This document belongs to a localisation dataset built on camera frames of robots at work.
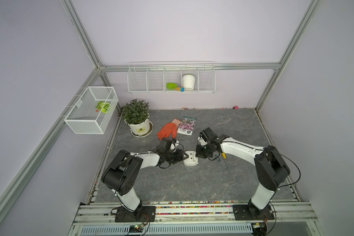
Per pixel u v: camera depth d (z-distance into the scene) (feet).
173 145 2.61
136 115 3.06
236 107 4.07
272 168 1.54
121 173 1.57
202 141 2.53
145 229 2.32
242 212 2.42
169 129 3.57
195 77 3.07
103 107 2.65
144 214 2.37
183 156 2.91
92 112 2.76
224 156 3.06
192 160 2.92
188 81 3.01
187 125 3.60
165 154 2.64
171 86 3.28
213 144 2.20
